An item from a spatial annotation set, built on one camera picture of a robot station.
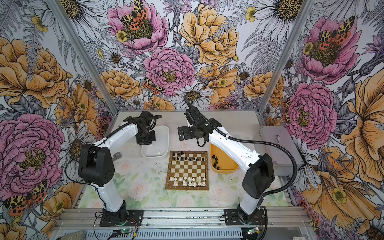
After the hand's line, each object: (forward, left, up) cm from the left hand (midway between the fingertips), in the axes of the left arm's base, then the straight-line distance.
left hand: (150, 146), depth 90 cm
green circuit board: (-40, +7, -10) cm, 42 cm away
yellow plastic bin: (-9, -46, -9) cm, 47 cm away
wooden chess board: (-12, -22, -8) cm, 26 cm away
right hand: (-2, -23, +11) cm, 26 cm away
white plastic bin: (+3, -5, -6) cm, 8 cm away
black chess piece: (-4, -38, -8) cm, 39 cm away
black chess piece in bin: (-7, -39, -9) cm, 41 cm away
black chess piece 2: (-6, -40, -9) cm, 41 cm away
